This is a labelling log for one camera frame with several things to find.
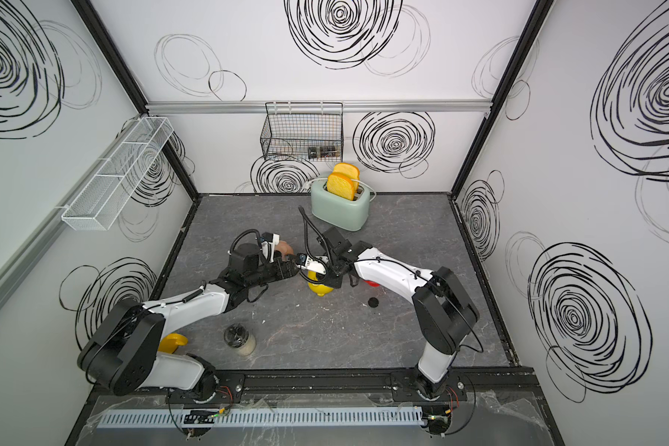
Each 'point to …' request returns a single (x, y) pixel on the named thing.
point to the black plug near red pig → (373, 302)
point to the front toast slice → (341, 185)
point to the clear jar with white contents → (238, 337)
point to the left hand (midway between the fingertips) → (300, 263)
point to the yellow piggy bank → (320, 289)
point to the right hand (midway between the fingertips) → (324, 271)
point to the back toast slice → (348, 169)
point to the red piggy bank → (372, 283)
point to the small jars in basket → (324, 151)
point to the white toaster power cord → (316, 179)
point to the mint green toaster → (347, 215)
